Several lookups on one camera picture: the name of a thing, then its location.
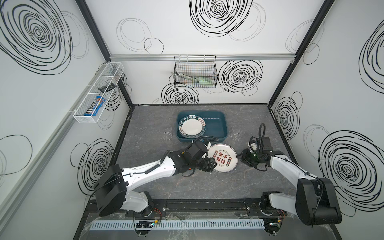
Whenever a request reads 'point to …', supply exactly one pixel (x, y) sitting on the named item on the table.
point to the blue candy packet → (95, 106)
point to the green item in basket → (207, 81)
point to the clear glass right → (237, 132)
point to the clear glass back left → (167, 129)
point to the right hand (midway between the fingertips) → (237, 157)
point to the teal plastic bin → (215, 121)
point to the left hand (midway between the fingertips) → (213, 164)
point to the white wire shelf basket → (111, 73)
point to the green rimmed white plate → (192, 126)
